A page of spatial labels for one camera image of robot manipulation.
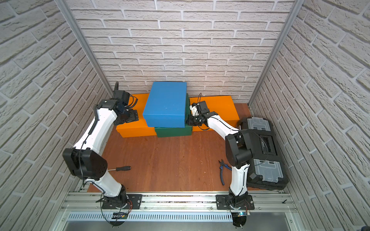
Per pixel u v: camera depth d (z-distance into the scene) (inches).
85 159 17.1
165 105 33.4
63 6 27.4
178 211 28.4
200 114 29.7
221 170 33.4
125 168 33.2
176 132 38.4
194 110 34.4
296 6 27.2
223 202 29.0
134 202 29.1
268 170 26.8
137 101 29.2
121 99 24.8
